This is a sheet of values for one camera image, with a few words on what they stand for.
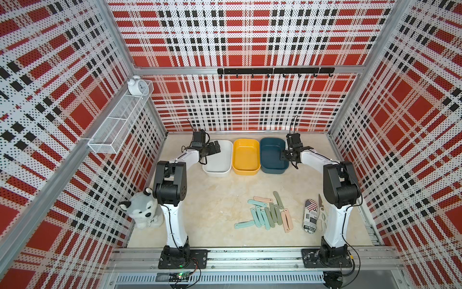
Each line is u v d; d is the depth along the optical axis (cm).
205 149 91
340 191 54
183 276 70
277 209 88
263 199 92
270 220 84
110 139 92
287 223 83
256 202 90
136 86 80
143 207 69
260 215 86
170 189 55
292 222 84
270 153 118
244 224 82
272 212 86
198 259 74
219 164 100
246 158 111
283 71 89
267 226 82
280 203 91
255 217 85
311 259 73
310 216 82
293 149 82
